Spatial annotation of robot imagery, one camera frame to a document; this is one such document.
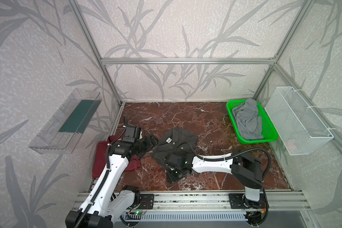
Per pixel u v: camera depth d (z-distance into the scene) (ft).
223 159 1.61
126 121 3.66
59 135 2.10
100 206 1.27
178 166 2.11
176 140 3.04
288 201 2.47
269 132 3.14
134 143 1.89
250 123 3.34
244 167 1.65
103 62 3.08
